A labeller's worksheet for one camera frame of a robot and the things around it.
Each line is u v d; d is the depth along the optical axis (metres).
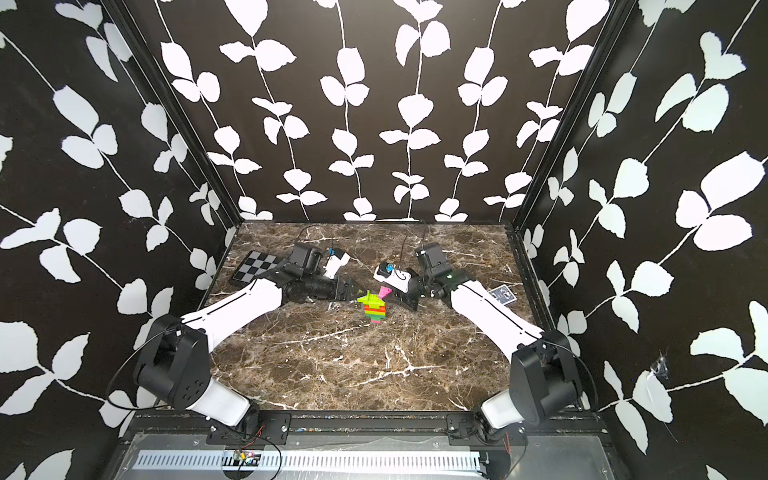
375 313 0.90
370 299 0.83
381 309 0.86
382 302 0.83
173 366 0.43
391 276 0.70
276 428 0.75
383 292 0.80
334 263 0.79
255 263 1.04
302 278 0.69
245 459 0.71
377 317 0.92
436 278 0.65
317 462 0.70
